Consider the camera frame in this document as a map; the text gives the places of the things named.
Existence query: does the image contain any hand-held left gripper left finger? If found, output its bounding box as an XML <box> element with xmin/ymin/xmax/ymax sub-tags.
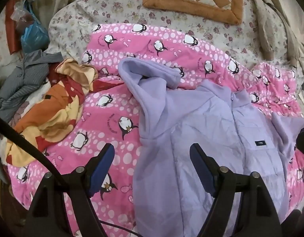
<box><xmin>26</xmin><ymin>143</ymin><xmax>115</xmax><ymax>237</ymax></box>

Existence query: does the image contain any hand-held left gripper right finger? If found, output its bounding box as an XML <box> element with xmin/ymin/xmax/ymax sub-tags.
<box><xmin>189</xmin><ymin>143</ymin><xmax>283</xmax><ymax>237</ymax></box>

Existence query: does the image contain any light purple jacket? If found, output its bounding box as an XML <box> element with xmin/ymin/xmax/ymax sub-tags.
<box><xmin>118</xmin><ymin>58</ymin><xmax>304</xmax><ymax>237</ymax></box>

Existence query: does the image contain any pink penguin print blanket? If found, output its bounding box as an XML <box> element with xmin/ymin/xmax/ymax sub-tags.
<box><xmin>6</xmin><ymin>23</ymin><xmax>304</xmax><ymax>237</ymax></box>

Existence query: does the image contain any orange yellow printed cloth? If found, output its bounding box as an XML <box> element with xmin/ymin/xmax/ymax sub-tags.
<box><xmin>6</xmin><ymin>58</ymin><xmax>99</xmax><ymax>167</ymax></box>

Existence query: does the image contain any grey striped garment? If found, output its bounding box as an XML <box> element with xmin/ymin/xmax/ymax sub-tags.
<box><xmin>0</xmin><ymin>50</ymin><xmax>63</xmax><ymax>141</ymax></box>

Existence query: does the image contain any beige crumpled cloth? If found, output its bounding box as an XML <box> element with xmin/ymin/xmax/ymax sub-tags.
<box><xmin>231</xmin><ymin>0</ymin><xmax>304</xmax><ymax>70</ymax></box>

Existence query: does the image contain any blue plastic bag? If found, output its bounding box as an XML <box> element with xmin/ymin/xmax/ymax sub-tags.
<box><xmin>21</xmin><ymin>1</ymin><xmax>51</xmax><ymax>53</ymax></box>

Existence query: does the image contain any floral bed sheet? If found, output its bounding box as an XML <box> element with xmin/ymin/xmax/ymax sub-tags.
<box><xmin>47</xmin><ymin>0</ymin><xmax>304</xmax><ymax>79</ymax></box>

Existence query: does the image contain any red box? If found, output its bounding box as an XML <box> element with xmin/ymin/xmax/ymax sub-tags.
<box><xmin>5</xmin><ymin>0</ymin><xmax>26</xmax><ymax>55</ymax></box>

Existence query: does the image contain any black cable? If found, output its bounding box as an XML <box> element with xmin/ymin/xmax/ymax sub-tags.
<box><xmin>0</xmin><ymin>114</ymin><xmax>61</xmax><ymax>185</ymax></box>

